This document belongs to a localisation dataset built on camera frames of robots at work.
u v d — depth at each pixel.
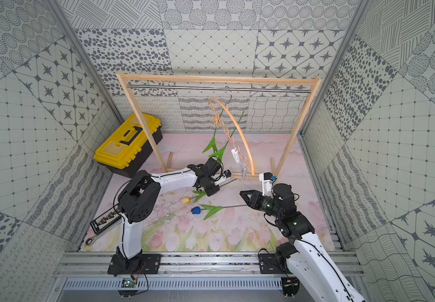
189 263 0.76
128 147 0.90
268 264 0.73
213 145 0.88
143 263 0.73
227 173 0.86
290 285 0.72
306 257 0.50
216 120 1.18
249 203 0.68
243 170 0.66
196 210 0.87
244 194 0.73
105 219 0.84
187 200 0.90
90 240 0.80
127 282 0.72
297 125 0.66
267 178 0.70
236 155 0.69
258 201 0.66
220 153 0.82
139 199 0.52
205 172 0.75
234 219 0.86
